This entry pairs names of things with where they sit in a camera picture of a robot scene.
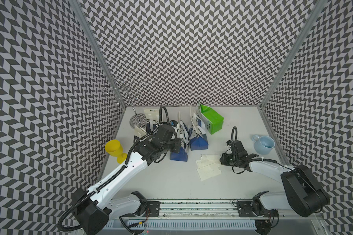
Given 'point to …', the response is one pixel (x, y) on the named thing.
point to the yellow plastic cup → (114, 148)
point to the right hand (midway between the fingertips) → (220, 161)
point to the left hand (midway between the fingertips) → (178, 142)
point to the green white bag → (214, 121)
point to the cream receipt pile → (208, 166)
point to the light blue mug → (263, 145)
